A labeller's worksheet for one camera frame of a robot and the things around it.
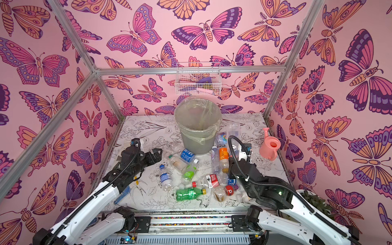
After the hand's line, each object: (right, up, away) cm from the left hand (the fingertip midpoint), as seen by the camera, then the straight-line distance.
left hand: (157, 151), depth 80 cm
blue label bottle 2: (+39, -17, +3) cm, 43 cm away
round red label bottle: (+38, -20, -1) cm, 43 cm away
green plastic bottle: (+17, -22, -2) cm, 28 cm away
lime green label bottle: (+17, -13, +6) cm, 22 cm away
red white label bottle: (+29, -17, +3) cm, 34 cm away
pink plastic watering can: (+62, -1, +9) cm, 63 cm away
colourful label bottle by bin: (+37, +5, +21) cm, 43 cm away
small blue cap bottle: (+4, -16, +3) cm, 17 cm away
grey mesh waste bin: (+21, +18, +19) cm, 34 cm away
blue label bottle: (+16, -5, +12) cm, 20 cm away
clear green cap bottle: (+9, -10, +15) cm, 20 cm away
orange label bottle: (+37, -7, +12) cm, 40 cm away
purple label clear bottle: (+32, -8, +16) cm, 37 cm away
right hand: (+37, -1, -14) cm, 39 cm away
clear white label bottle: (+44, -24, -2) cm, 50 cm away
